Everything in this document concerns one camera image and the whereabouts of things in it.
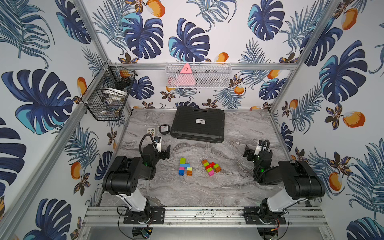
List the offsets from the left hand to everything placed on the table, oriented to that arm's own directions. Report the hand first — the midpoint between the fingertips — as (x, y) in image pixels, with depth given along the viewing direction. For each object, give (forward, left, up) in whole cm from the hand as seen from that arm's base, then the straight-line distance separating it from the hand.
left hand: (161, 142), depth 94 cm
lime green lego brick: (-14, -19, -5) cm, 24 cm away
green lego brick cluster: (-14, -30, -5) cm, 34 cm away
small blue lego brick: (-16, -14, -6) cm, 22 cm away
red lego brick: (-11, -31, -5) cm, 33 cm away
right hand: (+2, -59, -1) cm, 59 cm away
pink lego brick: (-14, -14, -5) cm, 20 cm away
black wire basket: (+12, +30, +24) cm, 41 cm away
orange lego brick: (-16, -19, -6) cm, 25 cm away
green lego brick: (-9, -14, -6) cm, 18 cm away
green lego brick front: (-11, -35, -5) cm, 37 cm away
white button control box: (+11, +10, -3) cm, 16 cm away
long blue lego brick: (-11, -16, -5) cm, 20 cm away
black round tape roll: (+15, +2, -5) cm, 15 cm away
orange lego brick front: (-8, -27, -6) cm, 29 cm away
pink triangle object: (+29, -13, +29) cm, 43 cm away
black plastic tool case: (+16, -22, 0) cm, 28 cm away
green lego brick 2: (-10, -28, -5) cm, 30 cm away
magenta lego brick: (-15, -32, -5) cm, 36 cm away
